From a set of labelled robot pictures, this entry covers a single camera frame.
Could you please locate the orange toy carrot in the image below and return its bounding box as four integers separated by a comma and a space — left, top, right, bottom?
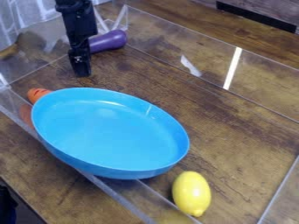
18, 88, 51, 128

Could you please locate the white tiled cloth backdrop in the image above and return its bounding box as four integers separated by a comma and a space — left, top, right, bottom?
0, 0, 110, 52

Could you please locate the yellow toy lemon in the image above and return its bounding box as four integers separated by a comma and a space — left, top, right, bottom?
172, 171, 210, 217

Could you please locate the blue round plastic tray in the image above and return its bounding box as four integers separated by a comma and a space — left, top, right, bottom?
30, 87, 190, 179

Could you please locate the dark baseboard strip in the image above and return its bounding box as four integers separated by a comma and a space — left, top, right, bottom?
216, 1, 299, 33

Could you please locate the purple toy eggplant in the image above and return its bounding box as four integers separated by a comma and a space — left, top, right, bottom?
87, 30, 126, 53

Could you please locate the clear acrylic enclosure wall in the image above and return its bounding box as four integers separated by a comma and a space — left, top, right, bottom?
0, 1, 299, 224

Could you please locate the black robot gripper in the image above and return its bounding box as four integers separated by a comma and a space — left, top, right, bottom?
54, 0, 98, 77

